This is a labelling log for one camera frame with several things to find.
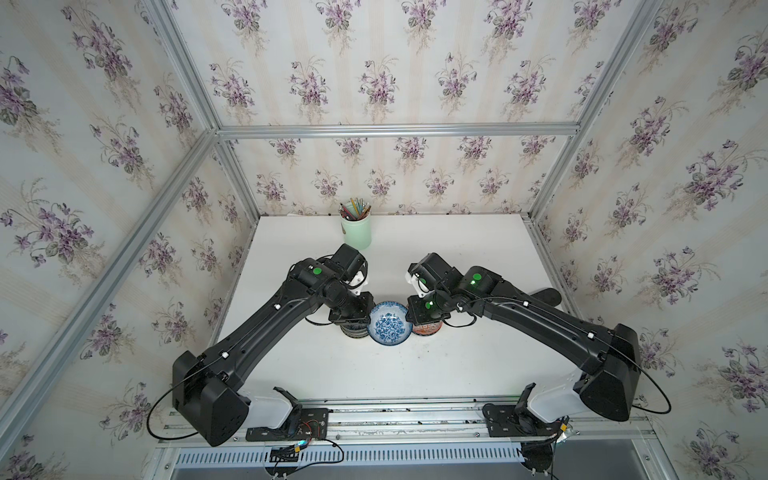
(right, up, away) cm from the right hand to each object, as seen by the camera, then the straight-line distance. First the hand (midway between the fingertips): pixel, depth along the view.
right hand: (409, 319), depth 74 cm
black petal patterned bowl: (-14, -5, +8) cm, 17 cm away
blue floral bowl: (-5, -2, +3) cm, 6 cm away
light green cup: (-16, +23, +31) cm, 41 cm away
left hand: (-8, -1, -2) cm, 9 cm away
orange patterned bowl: (+6, -6, +13) cm, 16 cm away
